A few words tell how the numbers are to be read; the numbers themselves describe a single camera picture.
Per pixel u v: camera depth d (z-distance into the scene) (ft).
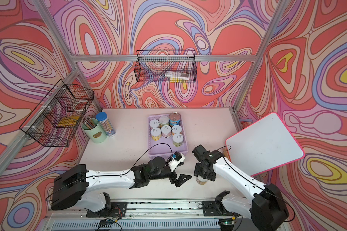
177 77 2.98
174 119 3.30
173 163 2.13
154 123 3.37
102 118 2.91
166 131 3.25
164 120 3.35
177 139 3.13
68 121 2.35
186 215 2.40
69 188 1.39
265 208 1.28
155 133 3.23
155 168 1.87
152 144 2.22
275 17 2.37
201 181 2.55
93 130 2.91
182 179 2.10
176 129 3.25
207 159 1.90
